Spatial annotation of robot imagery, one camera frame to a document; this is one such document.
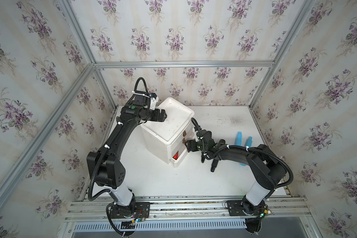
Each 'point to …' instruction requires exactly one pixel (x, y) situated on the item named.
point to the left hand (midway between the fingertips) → (159, 116)
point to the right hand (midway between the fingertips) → (193, 142)
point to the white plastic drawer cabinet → (165, 140)
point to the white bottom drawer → (182, 152)
